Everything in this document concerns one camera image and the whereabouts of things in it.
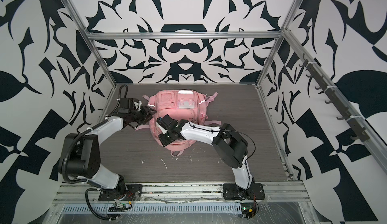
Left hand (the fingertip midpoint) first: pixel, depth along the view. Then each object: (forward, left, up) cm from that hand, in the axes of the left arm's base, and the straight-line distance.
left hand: (155, 110), depth 90 cm
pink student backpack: (+6, -18, -4) cm, 20 cm away
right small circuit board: (-49, -47, -13) cm, 69 cm away
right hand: (-15, -4, -6) cm, 17 cm away
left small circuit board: (-46, +12, -9) cm, 48 cm away
